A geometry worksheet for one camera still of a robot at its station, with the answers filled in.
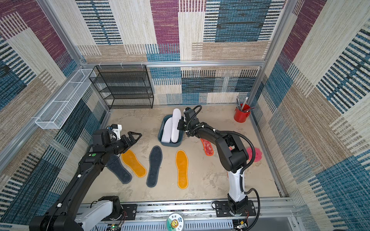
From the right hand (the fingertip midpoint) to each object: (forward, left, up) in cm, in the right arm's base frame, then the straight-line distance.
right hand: (181, 125), depth 98 cm
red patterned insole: (-12, -18, -9) cm, 23 cm away
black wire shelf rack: (+29, +42, +11) cm, 52 cm away
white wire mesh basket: (-13, +60, +26) cm, 67 cm away
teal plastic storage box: (-2, +14, -4) cm, 15 cm away
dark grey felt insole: (-19, +16, -8) cm, 26 cm away
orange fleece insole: (-23, -1, -8) cm, 25 cm away
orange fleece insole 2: (-21, +32, -8) cm, 39 cm away
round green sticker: (-53, +2, 0) cm, 53 cm away
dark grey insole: (-24, +40, -7) cm, 47 cm away
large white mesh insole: (-5, +11, -7) cm, 14 cm away
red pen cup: (+11, -43, +1) cm, 45 cm away
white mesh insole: (+6, +3, +1) cm, 7 cm away
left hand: (-17, +23, +11) cm, 30 cm away
